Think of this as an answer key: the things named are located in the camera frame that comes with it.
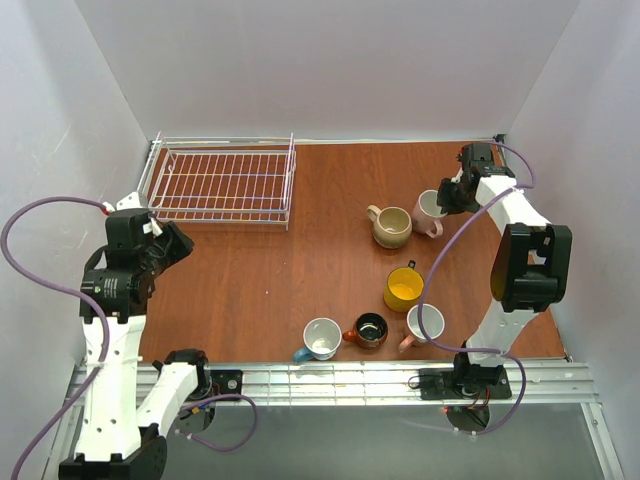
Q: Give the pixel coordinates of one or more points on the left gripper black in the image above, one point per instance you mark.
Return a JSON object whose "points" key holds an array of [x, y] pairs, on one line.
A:
{"points": [[176, 240]]}

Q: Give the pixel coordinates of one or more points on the aluminium frame rail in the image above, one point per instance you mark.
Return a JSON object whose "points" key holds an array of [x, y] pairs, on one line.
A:
{"points": [[378, 383]]}

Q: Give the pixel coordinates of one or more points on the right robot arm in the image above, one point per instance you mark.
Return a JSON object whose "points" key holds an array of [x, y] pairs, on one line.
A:
{"points": [[529, 273]]}

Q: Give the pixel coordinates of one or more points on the beige speckled round mug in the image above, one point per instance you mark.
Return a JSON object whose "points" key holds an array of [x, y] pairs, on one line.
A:
{"points": [[391, 226]]}

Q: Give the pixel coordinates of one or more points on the yellow enamel mug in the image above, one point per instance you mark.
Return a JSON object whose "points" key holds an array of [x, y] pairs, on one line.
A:
{"points": [[403, 288]]}

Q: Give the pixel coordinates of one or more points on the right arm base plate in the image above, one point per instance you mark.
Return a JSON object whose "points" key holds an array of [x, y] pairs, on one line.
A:
{"points": [[446, 384]]}

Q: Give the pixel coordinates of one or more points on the pink faceted mug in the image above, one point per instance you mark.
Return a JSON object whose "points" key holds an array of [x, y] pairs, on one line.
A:
{"points": [[427, 215]]}

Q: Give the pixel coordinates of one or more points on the white wire dish rack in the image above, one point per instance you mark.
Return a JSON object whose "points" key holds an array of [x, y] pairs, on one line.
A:
{"points": [[242, 180]]}

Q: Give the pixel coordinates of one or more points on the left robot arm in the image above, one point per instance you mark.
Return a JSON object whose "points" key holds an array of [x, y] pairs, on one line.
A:
{"points": [[120, 437]]}

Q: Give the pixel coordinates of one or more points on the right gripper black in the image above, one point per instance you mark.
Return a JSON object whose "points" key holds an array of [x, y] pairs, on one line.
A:
{"points": [[451, 195]]}

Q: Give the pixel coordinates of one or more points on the white mug pink handle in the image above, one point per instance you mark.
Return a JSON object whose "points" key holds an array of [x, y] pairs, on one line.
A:
{"points": [[432, 320]]}

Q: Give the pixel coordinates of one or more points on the dark brown glazed mug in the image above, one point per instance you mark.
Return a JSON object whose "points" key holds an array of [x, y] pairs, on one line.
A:
{"points": [[369, 331]]}

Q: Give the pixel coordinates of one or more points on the white mug blue handle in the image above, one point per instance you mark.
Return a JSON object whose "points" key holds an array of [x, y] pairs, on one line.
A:
{"points": [[322, 337]]}

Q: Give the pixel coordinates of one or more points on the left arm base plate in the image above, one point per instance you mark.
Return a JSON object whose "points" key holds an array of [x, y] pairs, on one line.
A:
{"points": [[224, 382]]}

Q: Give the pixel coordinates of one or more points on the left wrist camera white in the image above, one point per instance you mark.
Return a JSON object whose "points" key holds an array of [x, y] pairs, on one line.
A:
{"points": [[136, 200]]}

